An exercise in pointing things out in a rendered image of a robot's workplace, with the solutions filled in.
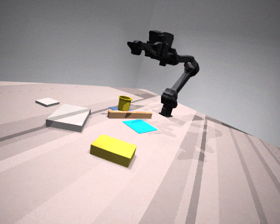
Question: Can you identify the yellow rectangular block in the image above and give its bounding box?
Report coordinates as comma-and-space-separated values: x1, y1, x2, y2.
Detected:
90, 134, 137, 168

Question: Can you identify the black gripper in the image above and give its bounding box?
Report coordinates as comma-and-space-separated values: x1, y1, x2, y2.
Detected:
127, 40, 169, 60

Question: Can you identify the dark yellow cup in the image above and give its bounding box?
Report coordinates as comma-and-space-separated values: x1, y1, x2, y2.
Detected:
118, 96, 132, 111

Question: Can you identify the white flat rectangular slab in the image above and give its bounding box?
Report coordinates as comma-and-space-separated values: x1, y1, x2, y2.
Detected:
46, 104, 91, 133

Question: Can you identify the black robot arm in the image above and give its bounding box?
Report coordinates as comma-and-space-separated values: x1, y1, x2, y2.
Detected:
146, 30, 199, 117

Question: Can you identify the wooden plank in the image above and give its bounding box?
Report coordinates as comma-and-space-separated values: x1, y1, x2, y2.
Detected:
108, 110, 152, 118

